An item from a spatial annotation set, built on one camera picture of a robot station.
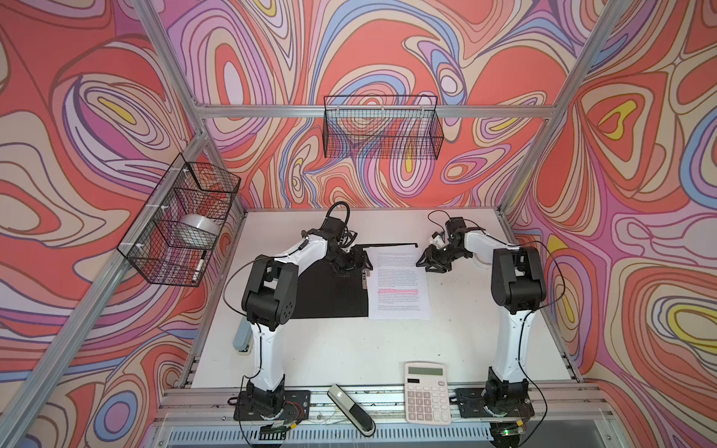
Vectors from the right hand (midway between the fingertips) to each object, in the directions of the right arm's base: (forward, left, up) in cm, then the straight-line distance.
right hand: (424, 270), depth 100 cm
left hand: (-2, +22, +5) cm, 23 cm away
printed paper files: (-7, +11, 0) cm, 13 cm away
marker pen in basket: (-12, +66, +25) cm, 71 cm away
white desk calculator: (-40, +6, +1) cm, 40 cm away
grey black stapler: (-46, +23, +4) cm, 52 cm away
